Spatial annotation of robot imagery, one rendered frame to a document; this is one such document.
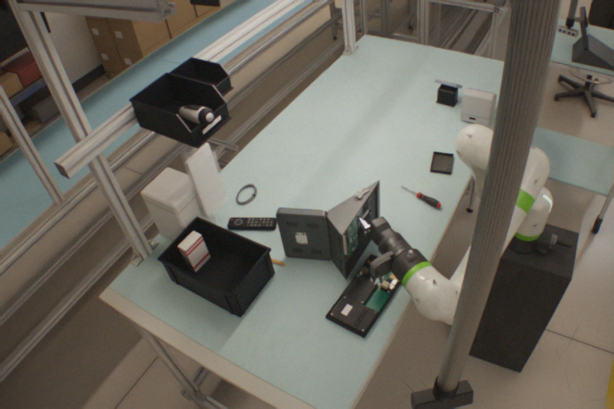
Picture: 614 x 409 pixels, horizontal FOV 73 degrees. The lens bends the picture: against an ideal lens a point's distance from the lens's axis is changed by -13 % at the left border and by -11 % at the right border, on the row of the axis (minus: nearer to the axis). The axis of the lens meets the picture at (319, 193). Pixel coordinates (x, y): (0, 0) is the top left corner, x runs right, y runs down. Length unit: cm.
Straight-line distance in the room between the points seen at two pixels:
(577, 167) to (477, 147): 181
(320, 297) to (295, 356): 20
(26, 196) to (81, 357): 99
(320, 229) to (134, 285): 65
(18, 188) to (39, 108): 230
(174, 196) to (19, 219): 99
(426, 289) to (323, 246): 42
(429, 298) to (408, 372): 128
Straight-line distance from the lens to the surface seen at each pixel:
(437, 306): 114
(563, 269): 183
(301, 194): 170
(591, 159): 320
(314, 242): 142
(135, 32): 454
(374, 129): 197
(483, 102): 197
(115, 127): 136
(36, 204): 231
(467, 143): 134
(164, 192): 154
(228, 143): 313
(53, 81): 128
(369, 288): 139
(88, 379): 278
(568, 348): 262
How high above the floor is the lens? 217
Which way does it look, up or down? 44 degrees down
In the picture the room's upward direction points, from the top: 8 degrees counter-clockwise
